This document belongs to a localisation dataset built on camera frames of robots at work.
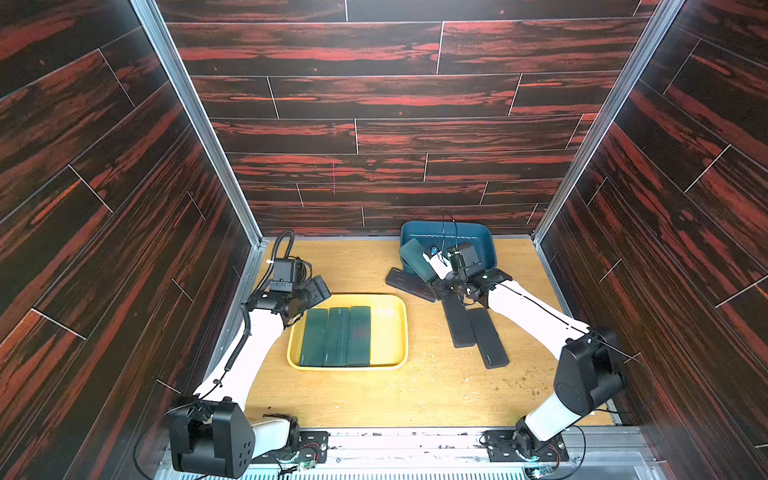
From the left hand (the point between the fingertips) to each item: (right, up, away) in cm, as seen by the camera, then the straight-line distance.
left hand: (318, 292), depth 84 cm
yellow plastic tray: (+20, -13, +9) cm, 26 cm away
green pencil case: (-2, -17, +5) cm, 18 cm away
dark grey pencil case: (+43, -11, +11) cm, 46 cm away
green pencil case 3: (+11, -15, +6) cm, 19 cm away
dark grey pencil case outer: (+51, -14, +6) cm, 53 cm away
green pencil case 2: (+4, -16, +5) cm, 18 cm away
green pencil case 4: (+27, +11, +4) cm, 30 cm away
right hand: (+37, +5, +5) cm, 38 cm away
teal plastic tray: (+45, +20, +38) cm, 62 cm away
